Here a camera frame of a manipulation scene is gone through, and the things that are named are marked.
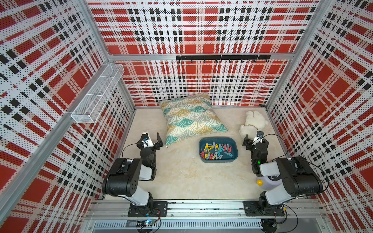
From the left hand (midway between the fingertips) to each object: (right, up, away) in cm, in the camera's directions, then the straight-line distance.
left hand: (153, 134), depth 89 cm
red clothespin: (+31, -13, +3) cm, 34 cm away
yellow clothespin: (+36, -9, +6) cm, 38 cm away
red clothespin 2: (+49, -10, +4) cm, 50 cm away
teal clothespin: (+48, -13, +4) cm, 50 cm away
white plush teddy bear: (+68, +7, +11) cm, 70 cm away
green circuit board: (+3, -42, -20) cm, 46 cm away
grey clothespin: (+39, -8, +6) cm, 40 cm away
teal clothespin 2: (+43, -10, +4) cm, 45 cm away
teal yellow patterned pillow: (+23, +11, +4) cm, 26 cm away
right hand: (+66, -1, +2) cm, 66 cm away
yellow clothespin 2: (+39, -15, +1) cm, 41 cm away
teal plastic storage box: (+42, -11, +5) cm, 44 cm away
